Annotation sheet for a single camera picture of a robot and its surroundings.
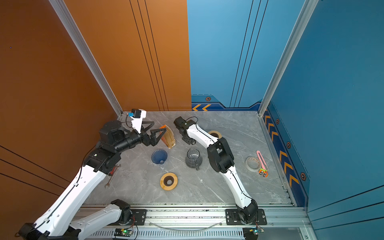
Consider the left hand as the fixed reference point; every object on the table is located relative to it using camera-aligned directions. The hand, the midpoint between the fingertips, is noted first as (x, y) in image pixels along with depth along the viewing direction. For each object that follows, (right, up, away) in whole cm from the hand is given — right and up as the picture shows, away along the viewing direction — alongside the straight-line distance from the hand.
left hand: (159, 125), depth 65 cm
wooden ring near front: (-2, -30, +19) cm, 36 cm away
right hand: (+14, -8, +36) cm, 40 cm away
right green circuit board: (+42, -51, +5) cm, 66 cm away
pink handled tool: (+55, -27, +22) cm, 65 cm away
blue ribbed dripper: (-7, -19, +26) cm, 34 cm away
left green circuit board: (-19, -51, +6) cm, 55 cm away
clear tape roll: (+51, -24, +27) cm, 62 cm away
